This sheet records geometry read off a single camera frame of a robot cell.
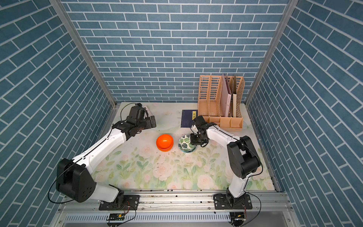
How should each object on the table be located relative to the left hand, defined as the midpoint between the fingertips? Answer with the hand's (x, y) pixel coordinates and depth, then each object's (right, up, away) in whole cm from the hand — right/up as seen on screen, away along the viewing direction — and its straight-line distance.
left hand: (152, 120), depth 85 cm
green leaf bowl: (+20, -17, +8) cm, 27 cm away
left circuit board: (-15, -49, -13) cm, 53 cm away
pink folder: (+46, +15, +3) cm, 48 cm away
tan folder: (+52, +14, +4) cm, 54 cm away
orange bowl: (+7, -14, +4) cm, 16 cm away
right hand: (+25, -15, +7) cm, 30 cm away
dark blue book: (+21, +2, +27) cm, 34 cm away
